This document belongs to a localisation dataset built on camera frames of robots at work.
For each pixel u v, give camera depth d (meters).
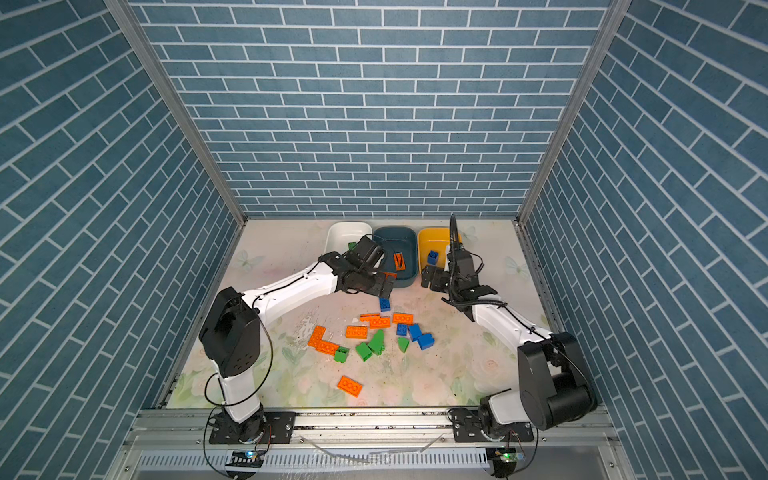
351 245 1.08
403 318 0.93
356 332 0.89
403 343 0.89
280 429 0.73
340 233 1.12
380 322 0.91
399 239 1.07
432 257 1.05
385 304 0.96
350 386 0.80
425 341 0.87
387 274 0.82
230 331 0.47
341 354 0.85
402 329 0.89
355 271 0.65
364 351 0.85
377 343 0.88
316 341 0.88
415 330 0.89
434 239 1.12
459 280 0.68
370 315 0.93
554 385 0.43
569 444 0.72
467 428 0.74
